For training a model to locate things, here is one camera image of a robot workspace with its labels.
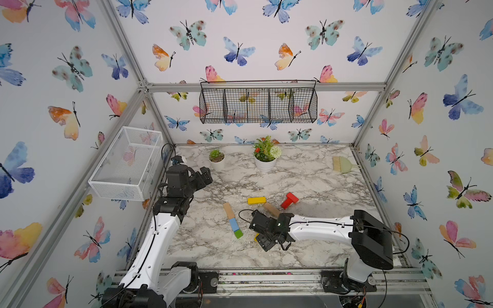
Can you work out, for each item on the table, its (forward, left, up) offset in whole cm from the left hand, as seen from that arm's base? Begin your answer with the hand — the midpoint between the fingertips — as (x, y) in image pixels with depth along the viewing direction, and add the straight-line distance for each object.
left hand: (201, 171), depth 79 cm
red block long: (-2, -38, -24) cm, 44 cm away
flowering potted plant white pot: (+15, -27, -6) cm, 32 cm away
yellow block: (-1, -23, -23) cm, 32 cm away
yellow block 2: (-22, -22, -13) cm, 33 cm away
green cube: (-17, -14, -24) cm, 33 cm away
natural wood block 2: (-6, -30, -23) cm, 38 cm away
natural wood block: (-6, -9, -23) cm, 25 cm away
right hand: (-19, -27, -20) cm, 39 cm away
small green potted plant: (+20, -2, -14) cm, 24 cm away
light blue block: (-13, -12, -23) cm, 29 cm away
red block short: (0, -41, -24) cm, 47 cm away
